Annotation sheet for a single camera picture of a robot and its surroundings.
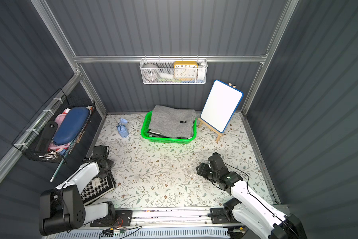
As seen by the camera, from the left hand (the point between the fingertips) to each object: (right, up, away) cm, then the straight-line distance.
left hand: (106, 166), depth 88 cm
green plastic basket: (+20, +19, +13) cm, 31 cm away
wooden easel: (+65, +23, +14) cm, 70 cm away
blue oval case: (-5, +26, -20) cm, 33 cm away
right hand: (+56, 0, -5) cm, 57 cm away
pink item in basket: (-15, +27, -16) cm, 35 cm away
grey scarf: (+39, +27, +11) cm, 49 cm away
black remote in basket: (-13, +19, -25) cm, 34 cm away
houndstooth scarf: (0, -8, -9) cm, 12 cm away
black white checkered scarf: (+26, +19, +11) cm, 34 cm away
